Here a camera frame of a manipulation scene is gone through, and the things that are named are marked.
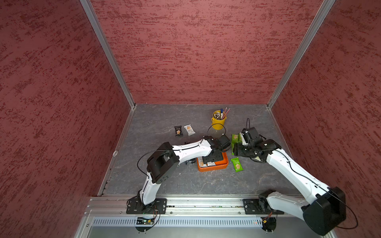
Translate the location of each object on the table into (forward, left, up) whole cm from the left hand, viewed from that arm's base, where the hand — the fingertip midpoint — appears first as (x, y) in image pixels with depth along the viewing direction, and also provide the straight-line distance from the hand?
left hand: (213, 161), depth 86 cm
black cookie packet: (+24, +23, -3) cm, 33 cm away
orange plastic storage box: (-3, -3, +1) cm, 4 cm away
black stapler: (+1, +12, -2) cm, 13 cm away
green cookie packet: (+16, -16, 0) cm, 22 cm away
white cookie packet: (+25, +15, -3) cm, 29 cm away
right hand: (+2, -13, +7) cm, 15 cm away
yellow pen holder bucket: (+25, -4, +8) cm, 27 cm away
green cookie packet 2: (-1, -15, -3) cm, 15 cm away
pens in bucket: (+32, -7, +5) cm, 34 cm away
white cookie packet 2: (-1, +1, -2) cm, 3 cm away
